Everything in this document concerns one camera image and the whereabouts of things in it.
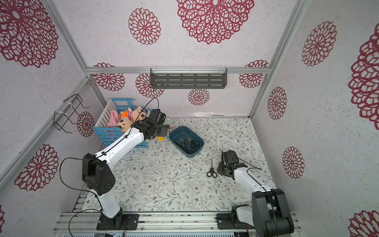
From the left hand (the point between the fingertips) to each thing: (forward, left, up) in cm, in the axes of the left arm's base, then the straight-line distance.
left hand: (160, 129), depth 88 cm
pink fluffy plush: (+14, +34, -5) cm, 37 cm away
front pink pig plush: (+7, +24, -3) cm, 25 cm away
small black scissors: (-19, -31, -18) cm, 41 cm away
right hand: (-18, -39, -18) cm, 47 cm away
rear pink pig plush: (+20, +19, -7) cm, 29 cm away
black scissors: (+2, -17, -20) cm, 26 cm away
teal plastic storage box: (+8, -7, -15) cm, 19 cm away
